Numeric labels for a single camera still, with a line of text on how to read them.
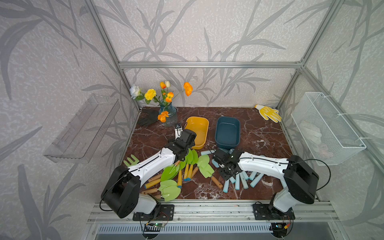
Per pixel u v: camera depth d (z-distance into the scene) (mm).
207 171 869
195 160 916
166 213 737
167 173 866
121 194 416
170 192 805
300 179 437
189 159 930
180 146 649
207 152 946
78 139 668
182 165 890
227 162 630
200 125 1057
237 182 818
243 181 824
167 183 824
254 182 823
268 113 1175
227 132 1072
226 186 797
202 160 912
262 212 724
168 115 1016
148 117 1153
